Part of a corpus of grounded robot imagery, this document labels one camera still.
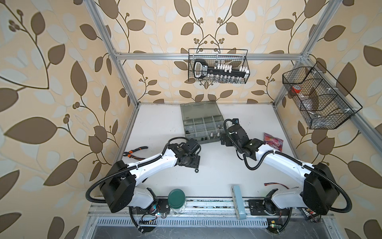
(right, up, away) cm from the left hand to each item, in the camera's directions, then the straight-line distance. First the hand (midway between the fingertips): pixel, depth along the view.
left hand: (193, 161), depth 82 cm
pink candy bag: (+51, +9, +12) cm, 53 cm away
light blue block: (+23, -18, -8) cm, 30 cm away
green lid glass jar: (-7, -13, -14) cm, 21 cm away
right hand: (+21, +14, +4) cm, 26 cm away
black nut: (+2, -7, +4) cm, 8 cm away
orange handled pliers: (-42, +1, +11) cm, 43 cm away
